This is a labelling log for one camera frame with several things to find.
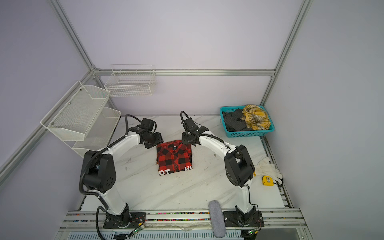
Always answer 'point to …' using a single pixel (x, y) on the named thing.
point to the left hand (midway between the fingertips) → (159, 142)
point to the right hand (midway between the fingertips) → (184, 139)
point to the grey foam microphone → (217, 219)
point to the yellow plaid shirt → (256, 117)
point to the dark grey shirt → (233, 121)
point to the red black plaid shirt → (173, 156)
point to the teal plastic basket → (253, 133)
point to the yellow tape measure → (267, 181)
